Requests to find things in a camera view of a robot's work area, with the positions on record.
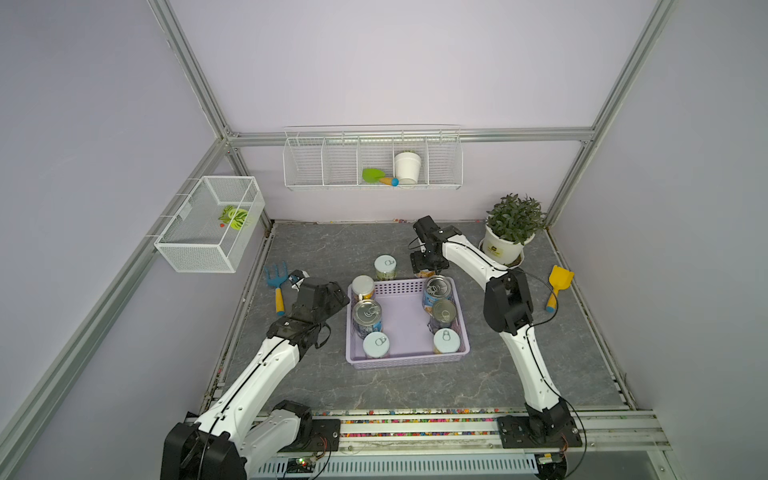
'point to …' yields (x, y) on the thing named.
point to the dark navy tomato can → (444, 315)
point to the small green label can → (385, 267)
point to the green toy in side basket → (234, 216)
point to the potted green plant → (511, 223)
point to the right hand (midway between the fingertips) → (424, 262)
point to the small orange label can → (425, 273)
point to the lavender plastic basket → (405, 325)
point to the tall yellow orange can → (363, 288)
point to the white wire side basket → (210, 231)
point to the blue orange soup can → (437, 288)
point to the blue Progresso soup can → (367, 317)
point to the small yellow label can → (446, 340)
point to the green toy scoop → (373, 175)
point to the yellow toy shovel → (560, 279)
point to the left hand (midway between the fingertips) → (332, 297)
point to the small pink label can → (376, 344)
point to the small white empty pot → (407, 167)
